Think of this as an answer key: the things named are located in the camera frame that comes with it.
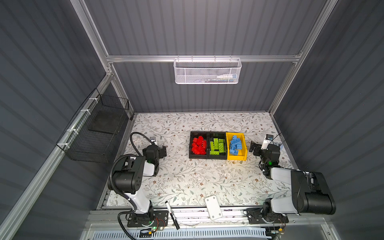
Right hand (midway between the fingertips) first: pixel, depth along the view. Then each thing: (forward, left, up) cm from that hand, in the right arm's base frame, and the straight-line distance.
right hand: (262, 142), depth 91 cm
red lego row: (+6, +38, -5) cm, 39 cm away
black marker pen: (-38, +53, -8) cm, 66 cm away
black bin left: (+11, +43, -6) cm, 44 cm away
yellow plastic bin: (-3, +11, -8) cm, 14 cm away
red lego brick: (+4, +41, -6) cm, 41 cm away
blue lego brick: (-4, +17, -6) cm, 18 cm away
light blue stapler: (+2, -17, -9) cm, 19 cm away
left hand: (0, +67, -6) cm, 67 cm away
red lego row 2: (-1, +38, -7) cm, 39 cm away
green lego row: (+4, +28, -7) cm, 29 cm away
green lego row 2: (0, +24, -8) cm, 25 cm away
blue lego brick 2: (+7, +15, -4) cm, 17 cm away
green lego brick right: (0, +31, -7) cm, 31 cm away
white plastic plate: (-35, +32, -8) cm, 48 cm away
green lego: (+7, +24, -8) cm, 26 cm away
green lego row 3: (-2, +30, -8) cm, 31 cm away
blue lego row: (+2, +13, -5) cm, 14 cm away
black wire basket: (-8, +92, +18) cm, 94 cm away
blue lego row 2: (+1, +16, -6) cm, 17 cm away
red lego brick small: (+4, +35, -7) cm, 36 cm away
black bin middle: (+12, +30, -9) cm, 34 cm away
